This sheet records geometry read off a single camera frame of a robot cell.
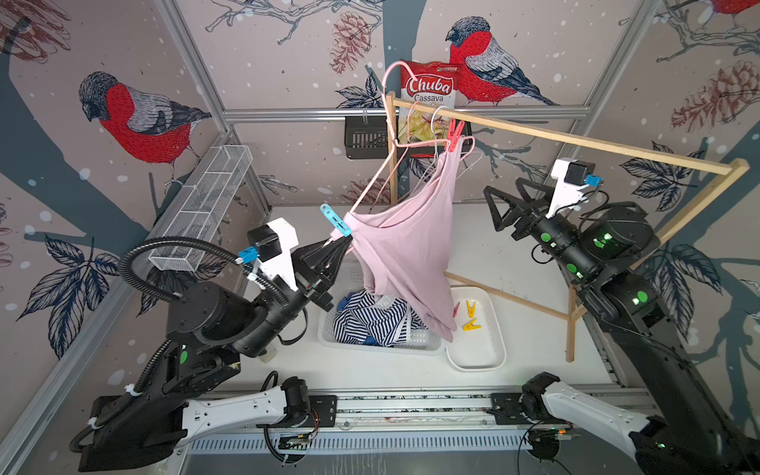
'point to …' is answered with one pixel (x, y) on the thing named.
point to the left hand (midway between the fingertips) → (347, 231)
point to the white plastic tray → (479, 341)
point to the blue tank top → (341, 303)
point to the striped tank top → (389, 320)
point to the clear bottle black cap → (267, 354)
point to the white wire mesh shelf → (200, 209)
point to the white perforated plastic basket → (430, 340)
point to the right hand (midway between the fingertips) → (501, 183)
